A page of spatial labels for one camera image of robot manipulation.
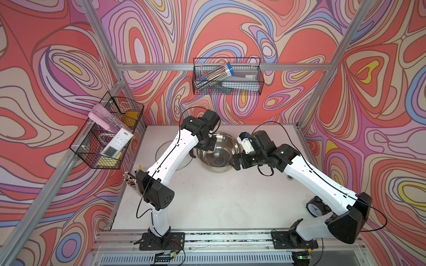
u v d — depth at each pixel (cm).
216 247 73
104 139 70
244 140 66
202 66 88
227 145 102
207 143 67
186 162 102
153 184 44
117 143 69
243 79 88
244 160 65
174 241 72
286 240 72
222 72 78
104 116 70
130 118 78
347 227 39
